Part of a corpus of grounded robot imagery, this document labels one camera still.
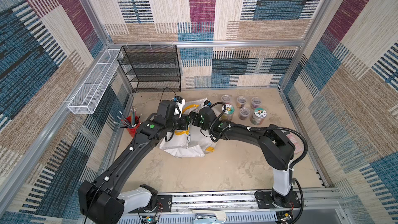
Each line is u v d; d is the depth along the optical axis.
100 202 0.37
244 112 1.00
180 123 0.66
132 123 0.91
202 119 0.72
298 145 0.91
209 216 0.68
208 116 0.69
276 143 0.55
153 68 1.08
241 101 1.05
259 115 0.96
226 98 1.08
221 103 0.79
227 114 0.97
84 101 0.70
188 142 0.89
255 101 1.05
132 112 0.90
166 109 0.55
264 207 0.73
